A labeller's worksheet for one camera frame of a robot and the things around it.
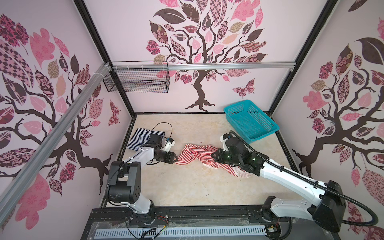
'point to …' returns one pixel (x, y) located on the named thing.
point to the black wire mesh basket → (140, 77)
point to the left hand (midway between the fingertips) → (173, 160)
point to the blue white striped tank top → (140, 137)
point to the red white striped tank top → (201, 154)
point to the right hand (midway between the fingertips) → (210, 153)
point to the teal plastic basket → (251, 122)
